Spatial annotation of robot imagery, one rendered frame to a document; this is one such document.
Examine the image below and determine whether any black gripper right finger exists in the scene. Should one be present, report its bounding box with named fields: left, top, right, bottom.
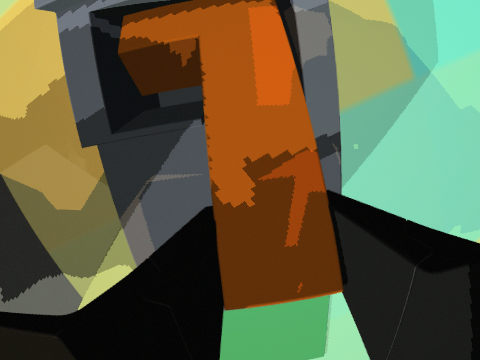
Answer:
left=327, top=189, right=480, bottom=360

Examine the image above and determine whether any orange l-shaped part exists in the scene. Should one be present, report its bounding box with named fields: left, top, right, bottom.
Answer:
left=117, top=0, right=344, bottom=309

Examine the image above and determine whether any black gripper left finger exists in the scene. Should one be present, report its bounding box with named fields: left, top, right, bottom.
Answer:
left=0, top=207, right=224, bottom=360

